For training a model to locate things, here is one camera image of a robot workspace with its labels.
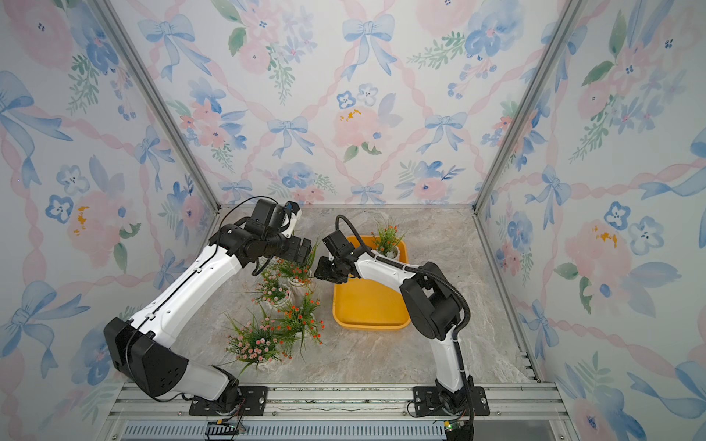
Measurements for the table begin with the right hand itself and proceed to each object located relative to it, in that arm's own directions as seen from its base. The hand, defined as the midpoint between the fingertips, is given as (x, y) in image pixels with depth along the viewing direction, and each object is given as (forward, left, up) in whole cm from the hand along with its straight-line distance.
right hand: (313, 271), depth 95 cm
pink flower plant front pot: (-28, +10, +11) cm, 32 cm away
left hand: (-2, +1, +19) cm, 19 cm away
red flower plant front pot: (-22, 0, +11) cm, 24 cm away
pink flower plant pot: (-13, +9, +11) cm, 19 cm away
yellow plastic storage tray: (-10, -17, -4) cm, 21 cm away
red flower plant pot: (-7, +2, +9) cm, 12 cm away
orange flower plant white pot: (+7, -25, +8) cm, 27 cm away
